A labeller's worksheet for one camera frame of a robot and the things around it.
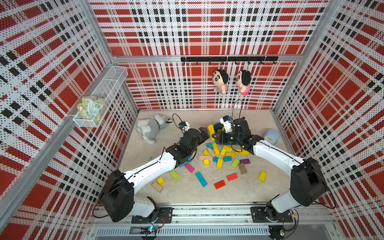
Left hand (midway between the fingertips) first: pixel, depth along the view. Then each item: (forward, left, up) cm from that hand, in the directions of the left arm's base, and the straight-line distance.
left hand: (204, 132), depth 82 cm
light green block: (-10, -19, -20) cm, 29 cm away
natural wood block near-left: (-24, +26, -19) cm, 40 cm away
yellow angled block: (0, -8, -19) cm, 21 cm away
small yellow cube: (-9, -2, -19) cm, 21 cm away
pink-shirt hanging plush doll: (+33, -26, +11) cm, 43 cm away
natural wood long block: (-6, +1, -19) cm, 20 cm away
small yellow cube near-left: (-21, +25, -19) cm, 37 cm away
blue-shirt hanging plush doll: (+31, -10, +13) cm, 35 cm away
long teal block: (-18, +2, -22) cm, 28 cm away
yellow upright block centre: (-10, -10, -20) cm, 25 cm away
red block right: (-18, -16, -21) cm, 32 cm away
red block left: (-22, -9, -20) cm, 31 cm away
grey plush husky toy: (+12, +36, -11) cm, 40 cm away
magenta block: (-12, +9, -21) cm, 26 cm away
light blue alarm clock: (+5, -45, -13) cm, 47 cm away
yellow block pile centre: (-2, -15, -19) cm, 25 cm away
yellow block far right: (-17, -34, -20) cm, 44 cm away
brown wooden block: (-13, -23, -19) cm, 33 cm away
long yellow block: (+1, -4, -1) cm, 5 cm away
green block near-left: (-16, +18, -21) cm, 32 cm away
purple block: (-7, -26, -22) cm, 35 cm away
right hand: (0, -7, -3) cm, 7 cm away
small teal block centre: (-6, -15, -20) cm, 26 cm away
